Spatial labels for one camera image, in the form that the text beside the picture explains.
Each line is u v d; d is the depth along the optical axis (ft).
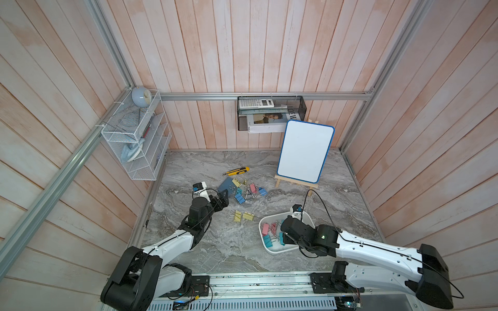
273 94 3.12
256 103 2.97
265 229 2.81
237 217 2.96
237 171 3.53
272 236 2.75
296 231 1.90
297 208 2.33
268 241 2.73
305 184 3.12
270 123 3.05
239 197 3.14
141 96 2.62
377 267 1.55
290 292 2.39
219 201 2.54
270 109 2.90
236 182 3.36
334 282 2.11
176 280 2.01
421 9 2.25
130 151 2.66
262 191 3.22
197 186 2.46
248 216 3.00
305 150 2.93
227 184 3.37
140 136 2.44
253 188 3.29
